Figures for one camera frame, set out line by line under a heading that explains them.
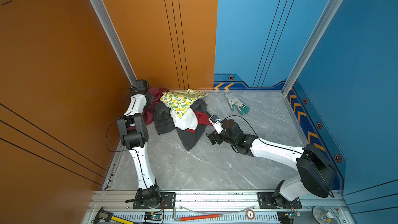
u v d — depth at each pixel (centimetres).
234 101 112
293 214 70
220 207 72
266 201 72
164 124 99
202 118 99
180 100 99
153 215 71
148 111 103
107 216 69
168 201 74
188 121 96
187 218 70
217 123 71
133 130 59
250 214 70
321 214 66
